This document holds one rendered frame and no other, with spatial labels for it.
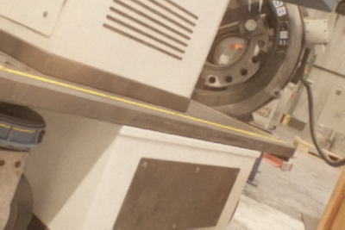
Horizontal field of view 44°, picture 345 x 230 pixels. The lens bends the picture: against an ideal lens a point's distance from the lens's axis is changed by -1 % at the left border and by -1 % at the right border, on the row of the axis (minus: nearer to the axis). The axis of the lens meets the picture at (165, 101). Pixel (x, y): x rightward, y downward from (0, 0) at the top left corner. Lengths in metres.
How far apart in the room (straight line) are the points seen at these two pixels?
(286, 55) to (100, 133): 1.35
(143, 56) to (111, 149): 0.17
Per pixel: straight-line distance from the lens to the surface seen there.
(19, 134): 0.59
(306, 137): 6.07
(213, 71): 2.04
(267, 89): 1.89
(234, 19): 1.91
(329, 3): 1.11
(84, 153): 0.67
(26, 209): 0.69
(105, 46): 0.64
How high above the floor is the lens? 0.39
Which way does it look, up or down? 4 degrees down
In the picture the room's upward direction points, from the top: 22 degrees clockwise
